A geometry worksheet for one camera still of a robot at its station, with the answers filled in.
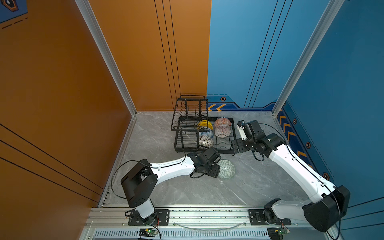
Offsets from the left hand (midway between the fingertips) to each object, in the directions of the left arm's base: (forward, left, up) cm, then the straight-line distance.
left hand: (216, 170), depth 83 cm
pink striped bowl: (+30, -7, -4) cm, 31 cm away
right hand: (+10, -11, +13) cm, 20 cm away
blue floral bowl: (+28, +3, -2) cm, 28 cm away
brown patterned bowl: (+22, +5, -3) cm, 23 cm away
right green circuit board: (-27, -27, -7) cm, 40 cm away
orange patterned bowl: (+39, -7, -1) cm, 39 cm away
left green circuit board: (-28, +33, -8) cm, 44 cm away
